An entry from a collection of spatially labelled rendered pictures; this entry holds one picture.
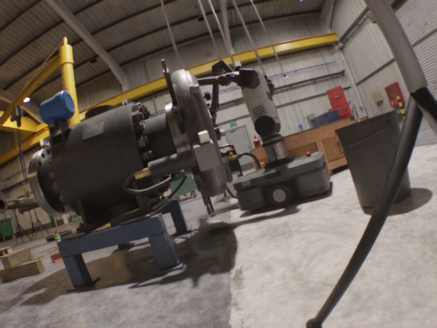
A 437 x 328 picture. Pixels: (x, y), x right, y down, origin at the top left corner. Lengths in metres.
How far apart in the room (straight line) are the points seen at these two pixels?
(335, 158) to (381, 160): 1.40
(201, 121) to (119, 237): 0.62
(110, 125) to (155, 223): 0.55
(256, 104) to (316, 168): 0.63
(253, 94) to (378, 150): 1.05
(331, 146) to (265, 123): 0.87
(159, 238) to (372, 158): 0.94
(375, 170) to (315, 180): 0.59
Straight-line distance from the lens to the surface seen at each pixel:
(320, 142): 2.31
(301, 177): 1.55
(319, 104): 13.44
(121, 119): 1.27
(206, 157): 0.97
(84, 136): 1.32
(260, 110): 1.76
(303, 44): 13.82
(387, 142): 1.04
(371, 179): 1.06
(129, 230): 1.09
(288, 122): 12.66
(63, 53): 5.93
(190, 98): 1.10
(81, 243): 1.21
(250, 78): 1.64
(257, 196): 1.65
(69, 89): 5.45
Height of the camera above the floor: 0.35
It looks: 2 degrees up
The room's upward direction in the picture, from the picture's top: 17 degrees counter-clockwise
